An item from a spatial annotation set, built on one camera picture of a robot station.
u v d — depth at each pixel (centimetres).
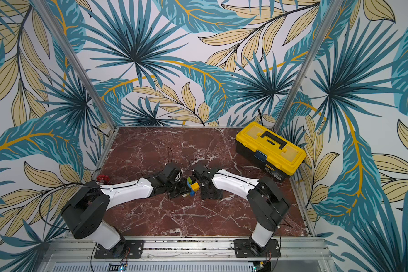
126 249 72
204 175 63
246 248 73
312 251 75
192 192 88
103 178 90
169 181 72
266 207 45
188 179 90
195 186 90
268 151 88
